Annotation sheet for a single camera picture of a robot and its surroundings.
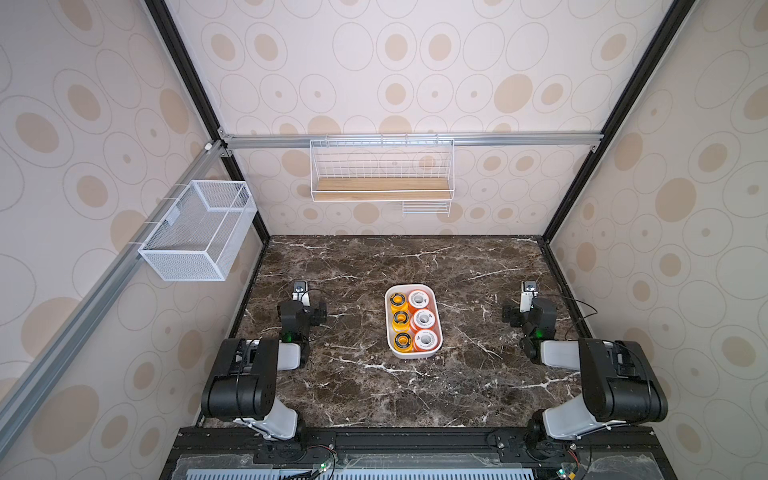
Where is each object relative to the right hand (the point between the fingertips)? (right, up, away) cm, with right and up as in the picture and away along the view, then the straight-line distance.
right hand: (522, 300), depth 94 cm
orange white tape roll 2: (-31, -6, -2) cm, 32 cm away
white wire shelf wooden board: (-33, +42, +5) cm, 53 cm away
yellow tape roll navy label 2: (-38, -6, -1) cm, 39 cm away
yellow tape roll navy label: (-39, 0, +4) cm, 39 cm away
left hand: (-67, +2, -1) cm, 67 cm away
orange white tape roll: (-33, 0, +3) cm, 33 cm away
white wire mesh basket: (-110, +22, +13) cm, 113 cm away
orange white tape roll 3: (-31, -11, -5) cm, 33 cm away
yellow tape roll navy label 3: (-38, -12, -5) cm, 40 cm away
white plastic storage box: (-28, -2, 0) cm, 28 cm away
